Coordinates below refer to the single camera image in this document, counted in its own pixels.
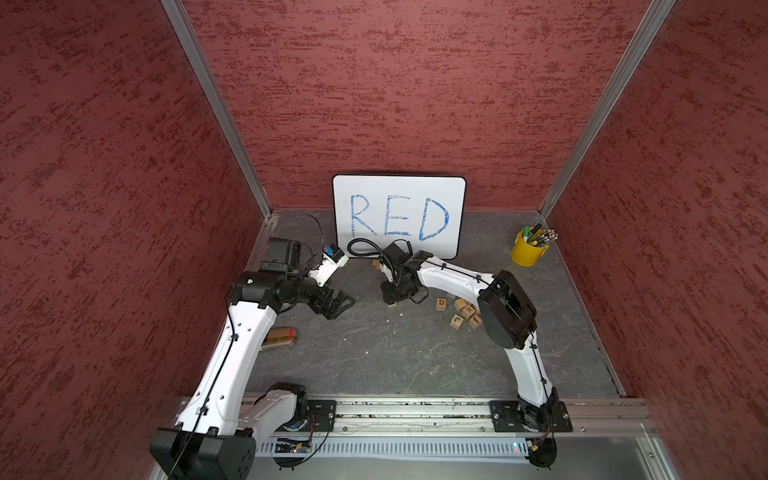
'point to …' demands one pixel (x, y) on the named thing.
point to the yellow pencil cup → (526, 254)
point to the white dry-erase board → (372, 211)
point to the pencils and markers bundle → (538, 237)
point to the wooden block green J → (456, 322)
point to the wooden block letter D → (441, 304)
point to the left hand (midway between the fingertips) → (336, 297)
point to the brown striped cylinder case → (280, 337)
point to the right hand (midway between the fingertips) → (392, 301)
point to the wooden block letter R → (392, 305)
